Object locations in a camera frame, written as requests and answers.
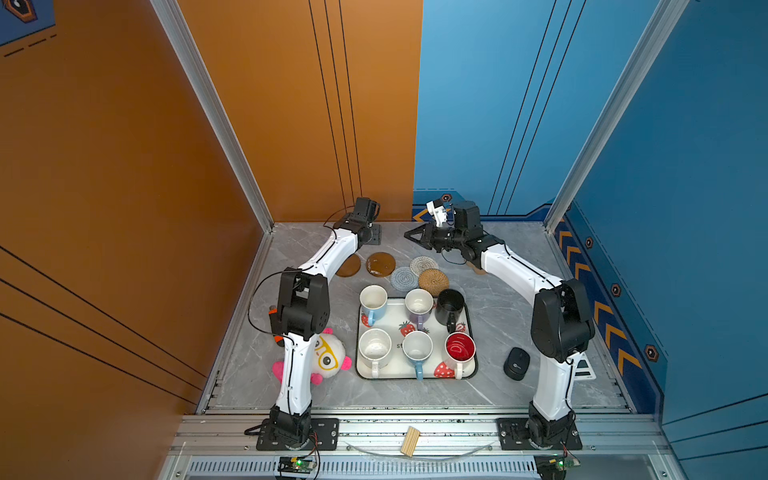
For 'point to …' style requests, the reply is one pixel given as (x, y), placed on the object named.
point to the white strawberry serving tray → (398, 323)
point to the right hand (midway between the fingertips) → (404, 236)
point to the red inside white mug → (460, 349)
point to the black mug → (449, 303)
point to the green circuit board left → (296, 464)
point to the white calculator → (582, 368)
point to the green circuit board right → (553, 466)
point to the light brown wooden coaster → (350, 267)
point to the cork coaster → (476, 269)
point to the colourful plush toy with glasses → (329, 359)
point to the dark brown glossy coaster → (381, 264)
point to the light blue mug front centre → (418, 347)
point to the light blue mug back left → (373, 303)
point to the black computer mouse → (516, 363)
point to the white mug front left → (375, 345)
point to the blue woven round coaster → (404, 279)
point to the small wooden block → (410, 441)
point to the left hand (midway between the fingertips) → (368, 229)
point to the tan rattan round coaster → (434, 281)
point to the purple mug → (419, 303)
